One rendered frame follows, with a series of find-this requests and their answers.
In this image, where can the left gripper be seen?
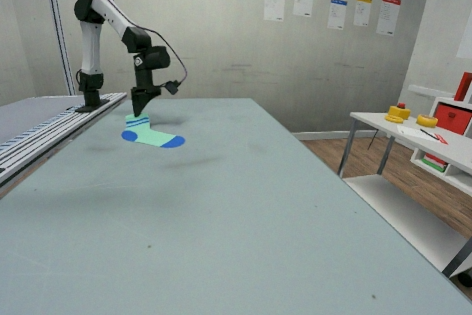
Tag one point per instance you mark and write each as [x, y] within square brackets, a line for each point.
[144, 81]

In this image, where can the mint green sock with blue heel and toe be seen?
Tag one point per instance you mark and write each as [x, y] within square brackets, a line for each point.
[138, 130]

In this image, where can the grey slotted aluminium rail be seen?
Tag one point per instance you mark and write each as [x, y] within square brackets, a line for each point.
[26, 158]

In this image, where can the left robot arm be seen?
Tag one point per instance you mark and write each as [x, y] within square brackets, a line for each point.
[136, 40]

